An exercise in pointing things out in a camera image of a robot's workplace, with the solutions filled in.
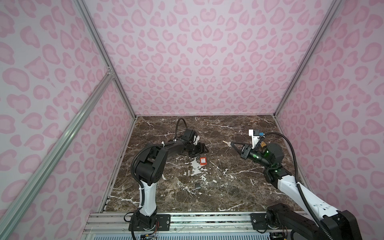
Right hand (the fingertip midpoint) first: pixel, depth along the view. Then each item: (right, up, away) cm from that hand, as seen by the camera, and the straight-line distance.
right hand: (232, 144), depth 72 cm
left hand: (-11, -6, +22) cm, 26 cm away
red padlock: (-14, -13, +20) cm, 28 cm away
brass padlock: (+12, +1, -6) cm, 13 cm away
